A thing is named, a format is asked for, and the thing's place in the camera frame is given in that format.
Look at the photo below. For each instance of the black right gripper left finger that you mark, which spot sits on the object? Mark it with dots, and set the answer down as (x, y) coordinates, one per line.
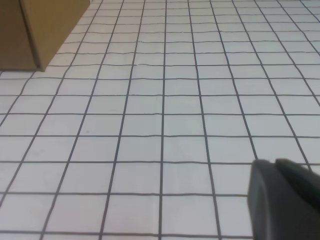
(266, 223)

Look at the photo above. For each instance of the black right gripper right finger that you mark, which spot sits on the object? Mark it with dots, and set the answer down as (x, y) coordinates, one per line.
(296, 189)

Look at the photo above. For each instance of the white grid tablecloth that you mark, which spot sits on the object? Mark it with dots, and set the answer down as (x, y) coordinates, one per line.
(145, 124)

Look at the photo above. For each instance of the lower brown cardboard shoebox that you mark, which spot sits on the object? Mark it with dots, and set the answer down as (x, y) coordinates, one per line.
(32, 31)

